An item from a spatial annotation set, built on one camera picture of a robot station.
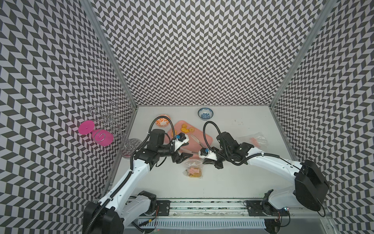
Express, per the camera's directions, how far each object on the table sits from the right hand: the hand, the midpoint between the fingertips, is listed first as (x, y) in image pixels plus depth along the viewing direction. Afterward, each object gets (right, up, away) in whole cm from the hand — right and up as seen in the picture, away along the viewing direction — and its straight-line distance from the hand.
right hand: (205, 162), depth 78 cm
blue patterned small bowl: (+3, +28, +34) cm, 44 cm away
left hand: (-9, +8, -3) cm, 12 cm away
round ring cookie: (-8, +16, +27) cm, 32 cm away
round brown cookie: (-14, +19, +28) cm, 36 cm away
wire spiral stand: (-60, +26, +19) cm, 68 cm away
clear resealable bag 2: (+37, +9, +19) cm, 42 cm away
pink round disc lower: (-47, +15, -13) cm, 51 cm away
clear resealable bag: (-6, -4, +1) cm, 7 cm away
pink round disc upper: (-56, +20, -11) cm, 61 cm away
